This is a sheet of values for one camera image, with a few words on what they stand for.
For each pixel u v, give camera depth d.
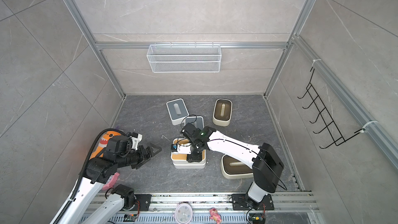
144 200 0.73
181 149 0.69
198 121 0.98
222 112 1.03
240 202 0.74
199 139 0.56
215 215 0.68
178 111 1.06
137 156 0.61
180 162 0.76
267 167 0.42
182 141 0.69
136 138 0.67
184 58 1.01
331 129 0.65
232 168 0.80
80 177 0.45
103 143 0.86
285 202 0.75
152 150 0.64
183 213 0.69
